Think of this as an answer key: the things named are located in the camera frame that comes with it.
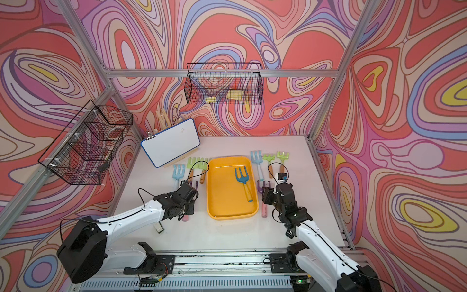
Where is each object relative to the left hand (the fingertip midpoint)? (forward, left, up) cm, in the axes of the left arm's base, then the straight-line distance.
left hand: (192, 206), depth 87 cm
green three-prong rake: (+32, -42, -2) cm, 52 cm away
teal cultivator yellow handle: (+16, -26, -2) cm, 31 cm away
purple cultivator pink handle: (+1, -35, -1) cm, 35 cm away
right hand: (+4, -36, +6) cm, 37 cm away
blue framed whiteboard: (+25, +11, +18) cm, 33 cm away
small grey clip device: (-10, +14, 0) cm, 17 cm away
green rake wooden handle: (+20, +4, -2) cm, 21 cm away
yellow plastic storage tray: (+9, -16, -8) cm, 20 cm away
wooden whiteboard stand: (+31, +11, 0) cm, 33 cm away
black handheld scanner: (-12, -45, 0) cm, 47 cm away
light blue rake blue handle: (+29, -35, -2) cm, 45 cm away
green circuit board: (-29, +12, -4) cm, 32 cm away
